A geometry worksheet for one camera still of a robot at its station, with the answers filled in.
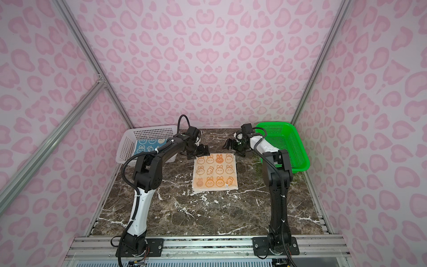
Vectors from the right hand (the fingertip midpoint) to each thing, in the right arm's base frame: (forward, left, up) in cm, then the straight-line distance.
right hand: (230, 147), depth 99 cm
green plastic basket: (+16, -37, -7) cm, 41 cm away
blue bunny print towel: (+4, +53, -4) cm, 53 cm away
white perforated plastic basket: (+6, +65, -1) cm, 65 cm away
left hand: (-1, +15, -4) cm, 16 cm away
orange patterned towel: (-13, +9, -8) cm, 18 cm away
